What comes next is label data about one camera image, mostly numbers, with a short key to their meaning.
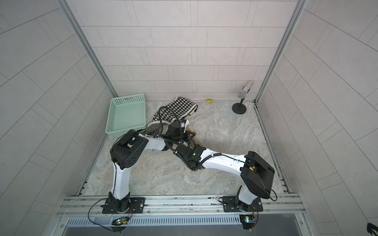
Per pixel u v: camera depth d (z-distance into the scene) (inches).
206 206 28.0
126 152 20.7
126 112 42.4
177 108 43.9
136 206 27.8
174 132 29.8
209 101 46.8
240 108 44.0
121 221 25.4
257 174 17.3
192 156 22.9
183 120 34.2
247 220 26.7
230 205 26.4
